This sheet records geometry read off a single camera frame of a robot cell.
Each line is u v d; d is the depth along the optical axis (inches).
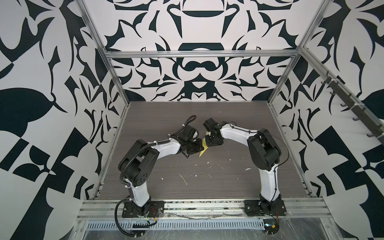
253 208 29.3
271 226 27.9
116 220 27.0
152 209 28.7
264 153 20.9
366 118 21.7
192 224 28.1
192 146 31.3
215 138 32.6
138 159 20.6
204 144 36.0
